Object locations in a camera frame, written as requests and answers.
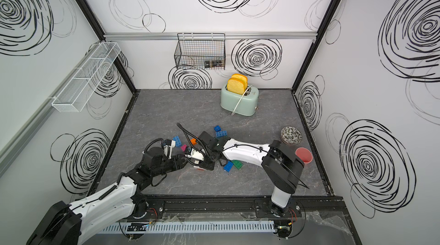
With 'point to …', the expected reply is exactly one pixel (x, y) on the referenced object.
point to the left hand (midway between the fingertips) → (188, 160)
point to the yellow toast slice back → (242, 77)
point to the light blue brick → (223, 133)
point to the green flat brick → (237, 163)
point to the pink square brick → (184, 147)
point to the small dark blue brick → (217, 128)
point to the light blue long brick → (177, 141)
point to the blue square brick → (228, 166)
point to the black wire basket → (200, 51)
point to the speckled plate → (291, 135)
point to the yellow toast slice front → (236, 85)
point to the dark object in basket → (214, 63)
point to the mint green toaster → (248, 105)
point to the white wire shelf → (74, 96)
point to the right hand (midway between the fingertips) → (202, 162)
